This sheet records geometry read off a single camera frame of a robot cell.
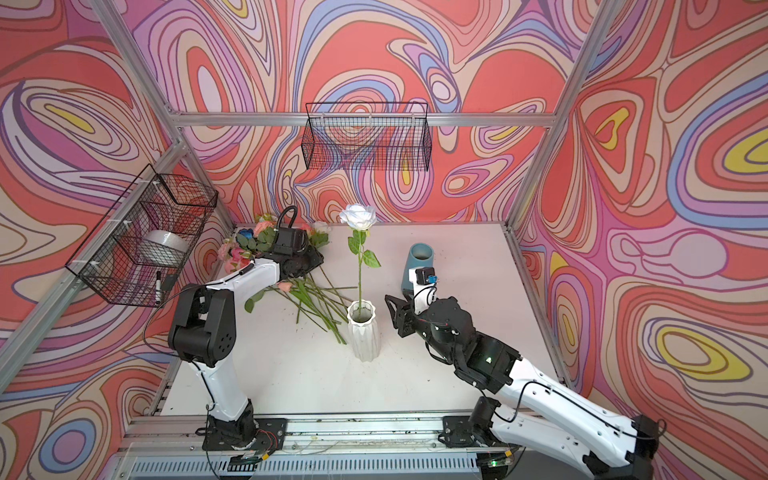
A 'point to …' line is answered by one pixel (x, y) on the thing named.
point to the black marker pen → (158, 294)
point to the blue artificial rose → (247, 232)
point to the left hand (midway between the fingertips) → (324, 258)
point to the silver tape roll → (162, 248)
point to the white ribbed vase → (364, 330)
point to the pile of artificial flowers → (313, 293)
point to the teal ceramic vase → (419, 255)
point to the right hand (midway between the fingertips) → (395, 304)
